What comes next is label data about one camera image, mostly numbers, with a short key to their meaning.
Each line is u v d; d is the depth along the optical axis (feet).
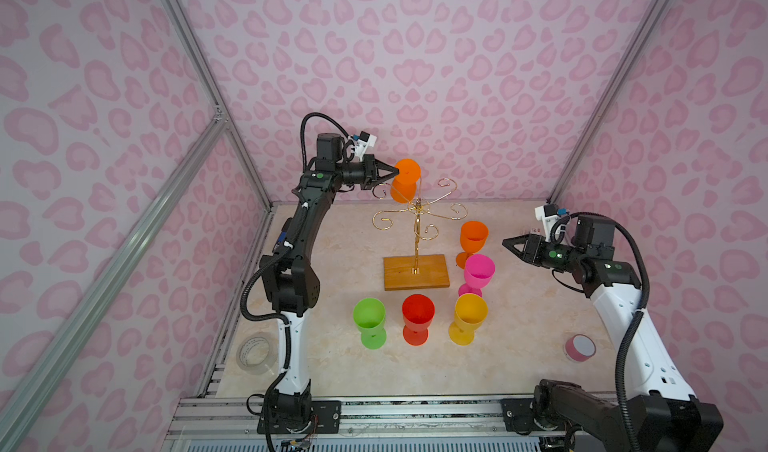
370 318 2.68
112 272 1.84
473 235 3.04
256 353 2.74
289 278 1.84
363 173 2.46
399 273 3.21
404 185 2.77
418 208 2.51
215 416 2.47
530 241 2.21
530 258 2.13
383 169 2.62
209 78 2.76
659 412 1.20
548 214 2.21
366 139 2.57
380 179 2.55
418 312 2.57
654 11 2.38
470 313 2.74
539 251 2.12
